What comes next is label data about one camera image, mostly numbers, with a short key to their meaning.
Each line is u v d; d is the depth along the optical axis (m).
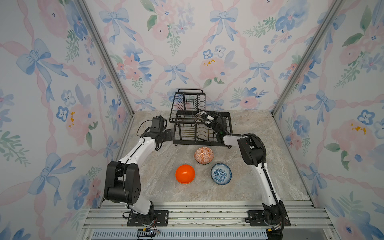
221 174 0.86
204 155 0.94
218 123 0.87
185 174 0.85
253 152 0.66
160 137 0.65
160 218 0.75
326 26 0.75
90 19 0.73
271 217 0.65
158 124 0.70
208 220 0.75
